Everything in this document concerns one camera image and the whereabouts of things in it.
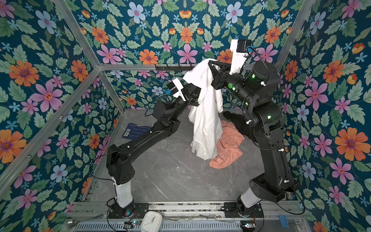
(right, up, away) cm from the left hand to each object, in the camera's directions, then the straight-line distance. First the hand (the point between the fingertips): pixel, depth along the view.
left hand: (203, 73), depth 49 cm
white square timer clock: (-24, -65, +19) cm, 71 cm away
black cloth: (+29, -16, +52) cm, 62 cm away
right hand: (+3, +3, -3) cm, 5 cm away
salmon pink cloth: (+20, -34, +47) cm, 61 cm away
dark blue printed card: (-49, -24, +56) cm, 78 cm away
